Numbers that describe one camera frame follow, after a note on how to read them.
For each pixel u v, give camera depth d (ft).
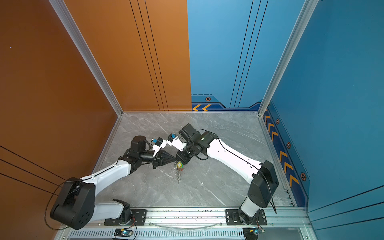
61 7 2.28
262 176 1.36
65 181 1.44
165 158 2.34
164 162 2.41
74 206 1.37
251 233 2.32
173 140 2.16
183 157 2.14
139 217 2.41
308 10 2.31
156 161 2.24
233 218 2.38
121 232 2.33
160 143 2.24
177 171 2.91
